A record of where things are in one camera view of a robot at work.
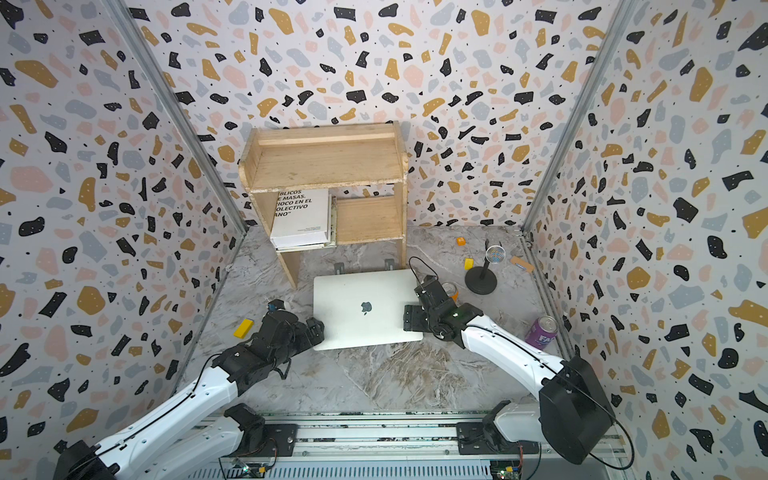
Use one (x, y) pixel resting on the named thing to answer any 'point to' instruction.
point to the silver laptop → (364, 308)
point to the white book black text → (302, 219)
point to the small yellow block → (469, 263)
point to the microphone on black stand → (482, 280)
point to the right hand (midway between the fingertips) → (415, 317)
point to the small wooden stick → (522, 263)
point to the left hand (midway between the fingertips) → (316, 329)
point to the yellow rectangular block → (244, 328)
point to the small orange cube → (460, 241)
